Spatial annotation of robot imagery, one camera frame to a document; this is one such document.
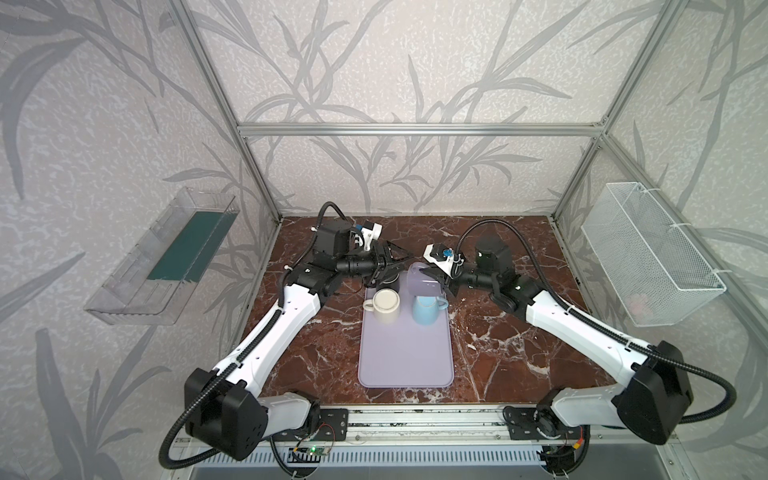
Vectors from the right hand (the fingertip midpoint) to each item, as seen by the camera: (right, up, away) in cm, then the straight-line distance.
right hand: (426, 254), depth 75 cm
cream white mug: (-12, -16, +12) cm, 23 cm away
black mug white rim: (-10, -10, +15) cm, 21 cm away
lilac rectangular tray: (-5, -29, +10) cm, 31 cm away
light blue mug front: (0, -16, +10) cm, 19 cm away
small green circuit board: (-27, -47, -4) cm, 54 cm away
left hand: (-4, 0, -7) cm, 8 cm away
